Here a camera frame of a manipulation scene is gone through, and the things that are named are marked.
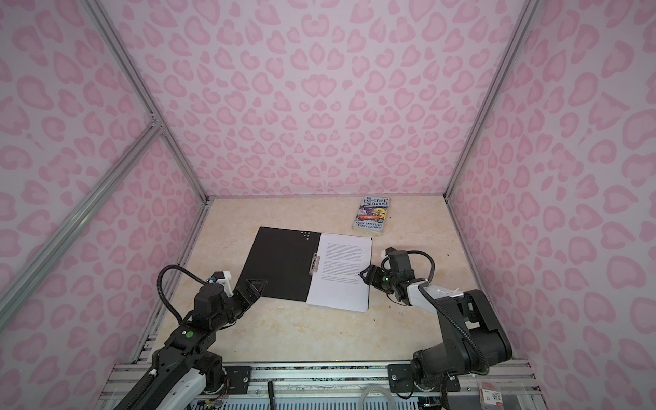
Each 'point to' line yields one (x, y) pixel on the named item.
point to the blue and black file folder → (282, 257)
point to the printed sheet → (338, 284)
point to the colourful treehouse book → (371, 214)
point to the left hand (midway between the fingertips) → (261, 285)
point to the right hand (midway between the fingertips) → (367, 275)
